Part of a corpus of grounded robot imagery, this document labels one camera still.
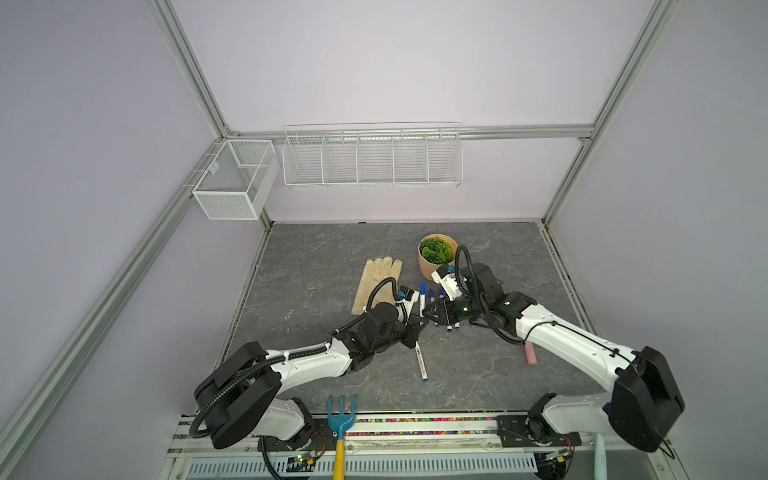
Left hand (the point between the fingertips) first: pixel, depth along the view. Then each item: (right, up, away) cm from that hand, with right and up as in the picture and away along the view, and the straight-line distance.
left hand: (427, 324), depth 80 cm
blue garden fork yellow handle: (-22, -23, -6) cm, 33 cm away
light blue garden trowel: (+39, -29, -12) cm, 50 cm away
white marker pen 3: (+8, -4, +11) cm, 14 cm away
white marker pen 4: (+10, -4, +11) cm, 16 cm away
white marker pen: (-1, -12, +5) cm, 13 cm away
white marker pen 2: (-2, +8, -3) cm, 8 cm away
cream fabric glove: (-12, +13, -19) cm, 26 cm away
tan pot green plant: (+4, +20, +16) cm, 26 cm away
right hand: (0, +3, 0) cm, 3 cm away
